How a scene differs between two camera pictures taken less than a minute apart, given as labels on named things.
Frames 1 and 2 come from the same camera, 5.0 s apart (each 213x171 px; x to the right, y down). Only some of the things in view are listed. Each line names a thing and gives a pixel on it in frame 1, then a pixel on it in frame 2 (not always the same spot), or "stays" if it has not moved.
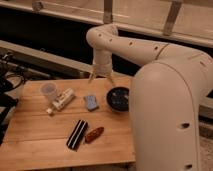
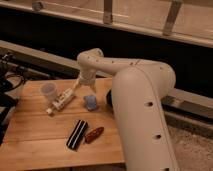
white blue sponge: x=91 y=103 stays
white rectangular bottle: x=61 y=100 stays
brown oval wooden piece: x=94 y=134 stays
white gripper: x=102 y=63 -> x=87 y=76
